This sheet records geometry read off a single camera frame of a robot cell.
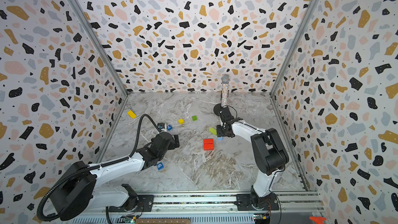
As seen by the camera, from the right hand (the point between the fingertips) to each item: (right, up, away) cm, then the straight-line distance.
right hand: (219, 128), depth 96 cm
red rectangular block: (-7, -12, -2) cm, 14 cm away
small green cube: (-16, +6, +11) cm, 20 cm away
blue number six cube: (-33, -19, -12) cm, 40 cm away
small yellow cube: (-25, +4, +9) cm, 27 cm away
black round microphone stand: (0, +12, +17) cm, 21 cm away
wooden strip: (-26, -36, -29) cm, 53 cm away
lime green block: (-4, -2, +5) cm, 6 cm away
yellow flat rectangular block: (-59, +9, +10) cm, 61 cm away
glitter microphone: (+3, +29, -11) cm, 31 cm away
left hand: (-27, -2, -9) cm, 29 cm away
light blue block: (+1, -6, +1) cm, 6 cm away
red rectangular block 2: (-7, -9, -1) cm, 11 cm away
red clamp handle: (+43, -38, -26) cm, 63 cm away
